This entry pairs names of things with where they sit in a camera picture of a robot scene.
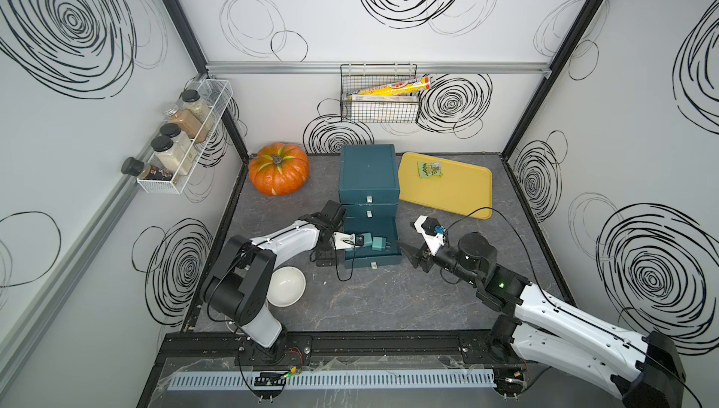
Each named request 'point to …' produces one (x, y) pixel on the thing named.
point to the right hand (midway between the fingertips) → (407, 234)
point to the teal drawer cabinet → (369, 192)
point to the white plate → (286, 286)
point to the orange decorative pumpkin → (279, 169)
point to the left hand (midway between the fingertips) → (327, 240)
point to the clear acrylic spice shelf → (216, 93)
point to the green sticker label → (430, 168)
